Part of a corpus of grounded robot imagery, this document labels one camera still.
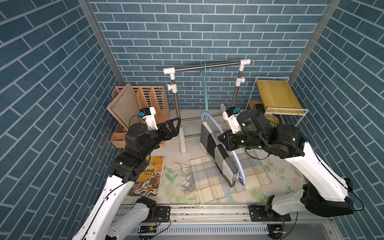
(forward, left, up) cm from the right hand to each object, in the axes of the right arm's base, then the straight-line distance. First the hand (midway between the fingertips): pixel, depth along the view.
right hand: (220, 138), depth 59 cm
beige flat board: (+26, +55, -11) cm, 62 cm away
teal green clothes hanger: (+61, +11, -11) cm, 63 cm away
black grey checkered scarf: (-5, -3, -9) cm, 10 cm away
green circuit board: (-29, +31, -40) cm, 58 cm away
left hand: (+6, +17, +2) cm, 18 cm away
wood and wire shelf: (+34, -33, -5) cm, 48 cm away
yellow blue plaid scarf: (-5, +6, -36) cm, 37 cm away
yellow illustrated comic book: (-9, +35, -36) cm, 51 cm away
